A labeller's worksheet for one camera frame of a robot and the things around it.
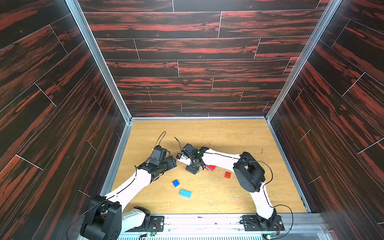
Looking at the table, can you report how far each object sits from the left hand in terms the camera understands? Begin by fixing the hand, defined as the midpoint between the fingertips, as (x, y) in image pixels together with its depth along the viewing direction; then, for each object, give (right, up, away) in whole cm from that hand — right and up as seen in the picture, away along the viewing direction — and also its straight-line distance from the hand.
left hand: (173, 162), depth 88 cm
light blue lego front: (+7, -16, -5) cm, 19 cm away
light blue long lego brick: (+21, -4, +3) cm, 22 cm away
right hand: (+13, -2, +8) cm, 15 cm away
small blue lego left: (+2, -12, -2) cm, 12 cm away
